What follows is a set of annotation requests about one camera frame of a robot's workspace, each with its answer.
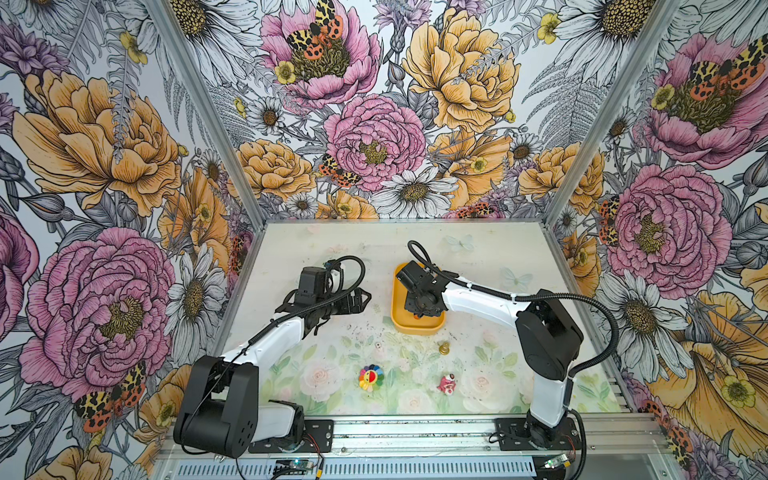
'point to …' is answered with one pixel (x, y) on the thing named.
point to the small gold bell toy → (445, 348)
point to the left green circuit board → (295, 466)
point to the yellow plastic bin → (402, 319)
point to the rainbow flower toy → (371, 377)
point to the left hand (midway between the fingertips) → (357, 305)
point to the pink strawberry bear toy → (447, 384)
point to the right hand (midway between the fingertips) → (417, 312)
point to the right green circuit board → (555, 462)
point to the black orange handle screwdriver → (416, 316)
